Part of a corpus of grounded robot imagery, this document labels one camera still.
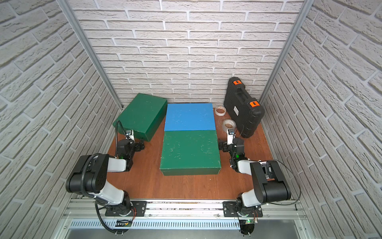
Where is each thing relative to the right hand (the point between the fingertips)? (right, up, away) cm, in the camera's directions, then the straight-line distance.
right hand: (229, 137), depth 94 cm
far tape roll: (-1, +19, +24) cm, 31 cm away
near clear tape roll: (+4, +9, +16) cm, 18 cm away
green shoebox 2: (-58, +14, +6) cm, 60 cm away
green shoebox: (-24, -7, -12) cm, 28 cm away
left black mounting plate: (-54, -33, -22) cm, 67 cm away
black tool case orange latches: (+8, +17, -4) cm, 20 cm away
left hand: (-61, +1, 0) cm, 61 cm away
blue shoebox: (-26, +14, +4) cm, 29 cm away
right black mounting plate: (-1, -34, -19) cm, 40 cm away
